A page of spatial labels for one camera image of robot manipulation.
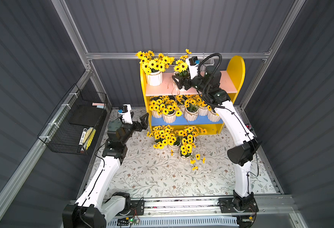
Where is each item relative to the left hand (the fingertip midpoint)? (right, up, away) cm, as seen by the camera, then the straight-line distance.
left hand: (139, 113), depth 72 cm
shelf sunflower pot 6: (+18, -18, +17) cm, 31 cm away
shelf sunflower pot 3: (+22, +9, +16) cm, 29 cm away
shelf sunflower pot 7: (+28, -12, +17) cm, 35 cm away
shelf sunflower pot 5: (+12, -13, +13) cm, 22 cm away
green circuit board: (-2, -54, -2) cm, 54 cm away
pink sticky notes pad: (-27, +5, +13) cm, 30 cm away
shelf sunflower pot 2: (+15, +2, +9) cm, 18 cm away
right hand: (+22, +21, -1) cm, 30 cm away
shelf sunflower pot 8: (+25, -22, +9) cm, 34 cm away
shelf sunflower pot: (+8, +4, +12) cm, 15 cm away
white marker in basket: (-28, -12, -2) cm, 30 cm away
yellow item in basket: (-25, -11, -1) cm, 27 cm away
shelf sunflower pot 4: (+30, +3, +18) cm, 35 cm away
